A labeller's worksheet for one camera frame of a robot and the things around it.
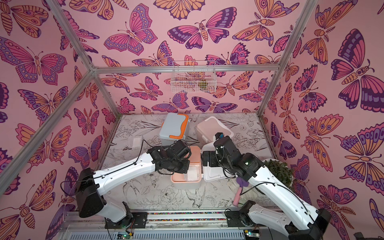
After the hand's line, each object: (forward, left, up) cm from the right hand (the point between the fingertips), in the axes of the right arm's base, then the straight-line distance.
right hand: (209, 155), depth 72 cm
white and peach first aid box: (-5, +1, -11) cm, 12 cm away
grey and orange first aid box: (+22, +21, -7) cm, 31 cm away
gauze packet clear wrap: (-4, +8, -13) cm, 15 cm away
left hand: (-3, +10, -8) cm, 13 cm away
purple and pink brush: (-6, -19, -20) cm, 28 cm away
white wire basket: (+50, +9, +12) cm, 52 cm away
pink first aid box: (+23, +1, -8) cm, 24 cm away
